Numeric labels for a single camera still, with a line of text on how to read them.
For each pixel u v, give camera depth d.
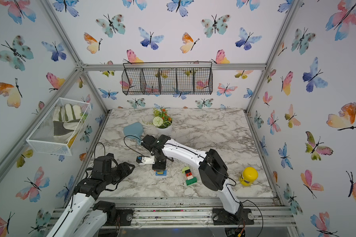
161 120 0.93
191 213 0.77
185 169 0.89
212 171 0.49
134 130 1.10
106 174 0.62
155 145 0.60
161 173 0.85
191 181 0.84
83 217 0.49
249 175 0.77
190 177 0.84
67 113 0.77
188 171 0.87
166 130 1.00
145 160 0.74
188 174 0.86
